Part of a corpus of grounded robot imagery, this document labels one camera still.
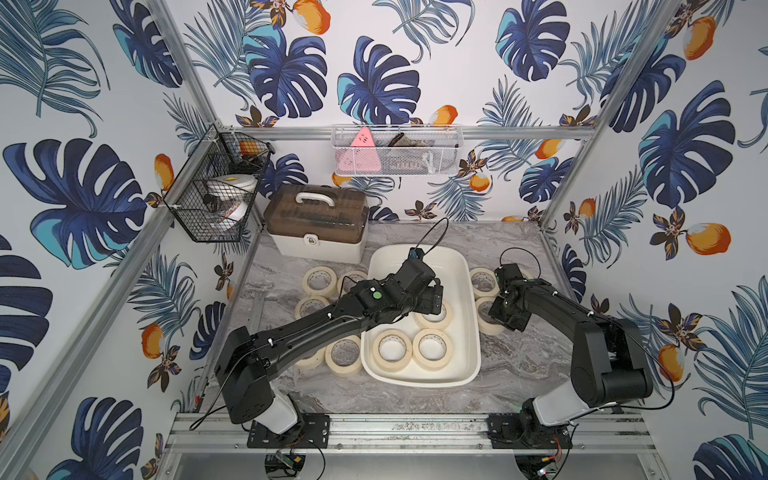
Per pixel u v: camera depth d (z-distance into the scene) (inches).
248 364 16.1
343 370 32.2
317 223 37.4
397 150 36.4
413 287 22.5
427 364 32.6
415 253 26.5
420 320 35.6
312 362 32.7
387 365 32.7
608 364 17.9
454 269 40.5
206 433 29.8
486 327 33.9
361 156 35.2
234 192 31.5
